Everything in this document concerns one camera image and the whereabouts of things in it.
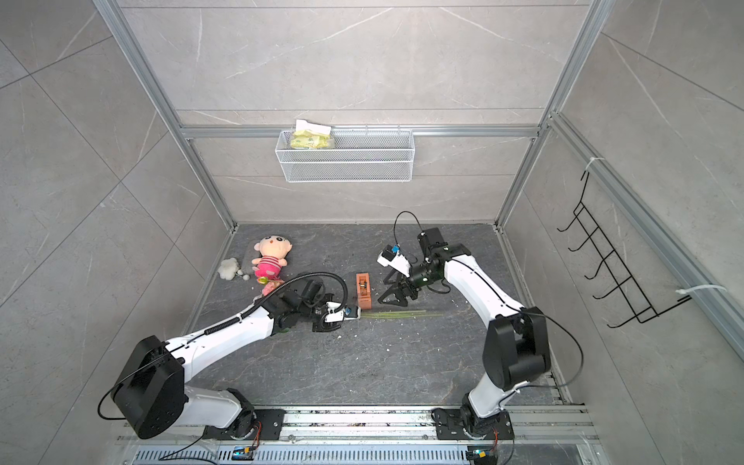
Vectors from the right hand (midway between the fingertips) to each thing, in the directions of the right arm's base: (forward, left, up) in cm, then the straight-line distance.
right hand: (388, 289), depth 80 cm
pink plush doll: (+23, +41, -9) cm, 47 cm away
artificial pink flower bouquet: (+4, +36, -4) cm, 36 cm away
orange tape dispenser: (+7, +8, -13) cm, 17 cm away
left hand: (-2, +12, -6) cm, 14 cm away
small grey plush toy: (+19, +58, -15) cm, 63 cm away
